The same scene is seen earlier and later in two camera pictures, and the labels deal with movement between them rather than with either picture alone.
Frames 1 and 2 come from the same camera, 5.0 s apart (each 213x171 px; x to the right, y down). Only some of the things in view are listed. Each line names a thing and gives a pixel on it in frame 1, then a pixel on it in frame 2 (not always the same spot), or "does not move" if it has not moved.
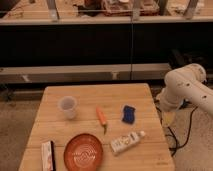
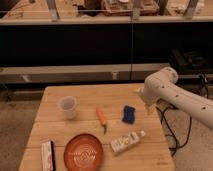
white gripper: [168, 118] -> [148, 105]
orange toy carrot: [102, 119] does not move
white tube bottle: [126, 142] does not move
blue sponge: [128, 114] does not move
